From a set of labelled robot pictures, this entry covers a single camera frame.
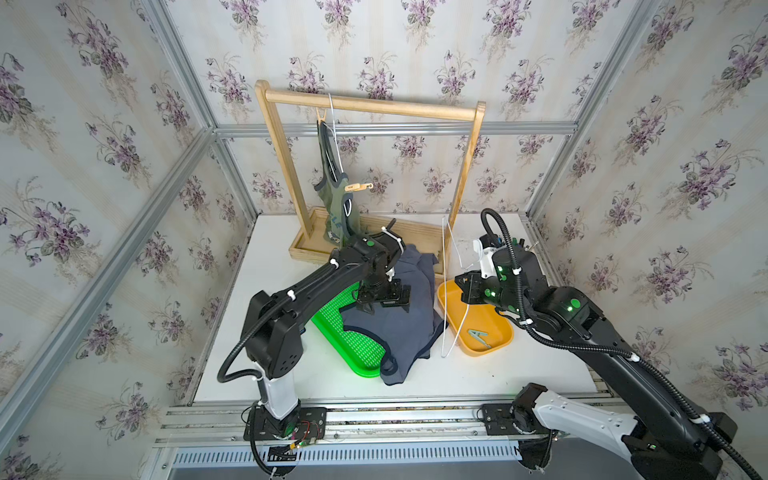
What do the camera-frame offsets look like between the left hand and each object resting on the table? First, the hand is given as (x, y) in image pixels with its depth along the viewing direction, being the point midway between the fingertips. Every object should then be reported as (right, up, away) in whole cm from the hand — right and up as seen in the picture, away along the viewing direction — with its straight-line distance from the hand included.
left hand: (395, 309), depth 78 cm
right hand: (+15, +10, -10) cm, 20 cm away
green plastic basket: (-10, -14, +6) cm, 18 cm away
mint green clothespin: (+25, -10, +9) cm, 28 cm away
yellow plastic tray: (+25, -8, +10) cm, 28 cm away
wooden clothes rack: (-32, +19, +33) cm, 49 cm away
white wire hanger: (+16, +23, +14) cm, 32 cm away
